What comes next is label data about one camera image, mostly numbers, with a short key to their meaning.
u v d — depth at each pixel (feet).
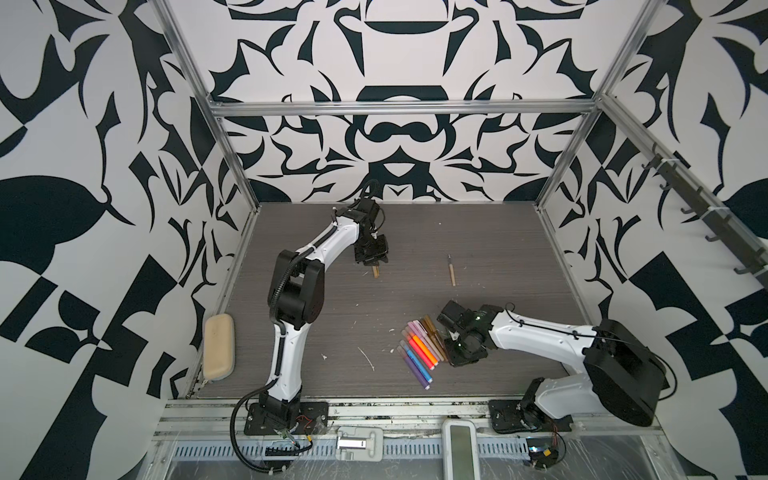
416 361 2.72
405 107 2.90
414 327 2.92
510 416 2.44
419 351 2.78
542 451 2.34
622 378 1.41
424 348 2.79
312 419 2.39
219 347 2.74
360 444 2.25
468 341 2.05
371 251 2.85
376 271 3.32
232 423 2.25
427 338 2.85
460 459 2.17
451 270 3.33
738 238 1.78
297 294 1.83
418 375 2.65
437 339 2.85
